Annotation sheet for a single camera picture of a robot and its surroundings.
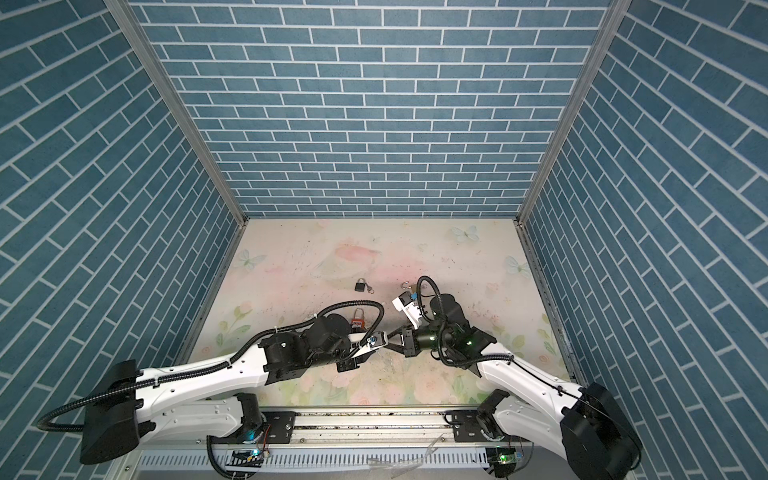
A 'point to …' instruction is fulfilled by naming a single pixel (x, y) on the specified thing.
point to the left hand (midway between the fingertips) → (374, 342)
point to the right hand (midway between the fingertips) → (379, 344)
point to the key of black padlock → (369, 289)
